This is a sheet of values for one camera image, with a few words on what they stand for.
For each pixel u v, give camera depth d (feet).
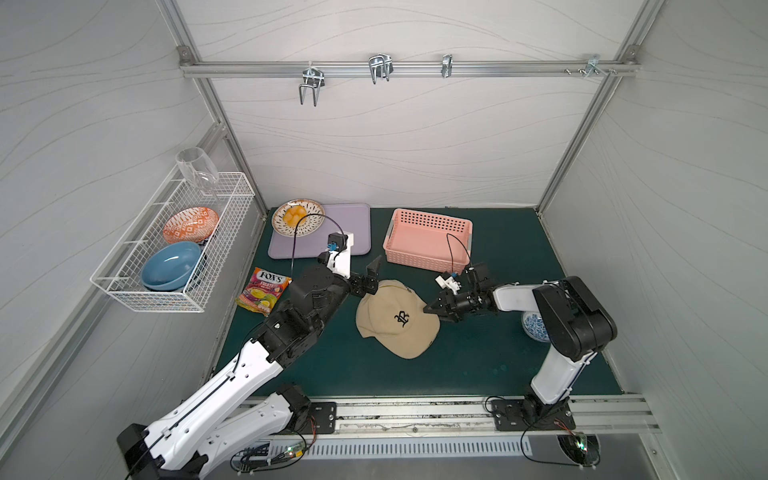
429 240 3.68
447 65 2.40
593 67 2.51
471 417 2.46
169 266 2.05
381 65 2.50
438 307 2.71
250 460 2.23
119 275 1.83
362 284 1.93
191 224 2.34
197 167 2.41
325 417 2.40
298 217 3.77
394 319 2.75
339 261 1.85
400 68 2.58
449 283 2.91
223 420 1.42
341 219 3.76
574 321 1.62
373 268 1.94
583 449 2.34
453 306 2.64
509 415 2.40
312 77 2.57
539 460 2.26
